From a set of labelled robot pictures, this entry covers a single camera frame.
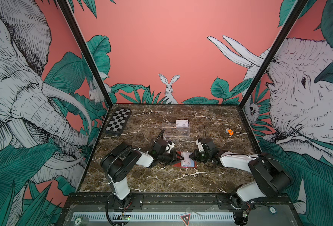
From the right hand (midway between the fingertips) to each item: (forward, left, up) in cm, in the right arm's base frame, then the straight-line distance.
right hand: (188, 154), depth 89 cm
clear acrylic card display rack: (+17, +10, -1) cm, 20 cm away
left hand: (-3, +3, +2) cm, 5 cm away
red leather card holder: (-6, +6, -1) cm, 9 cm away
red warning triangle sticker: (-34, +4, -1) cm, 34 cm away
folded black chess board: (+25, +51, +3) cm, 57 cm away
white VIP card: (-4, +1, -2) cm, 5 cm away
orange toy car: (+19, -32, -1) cm, 37 cm away
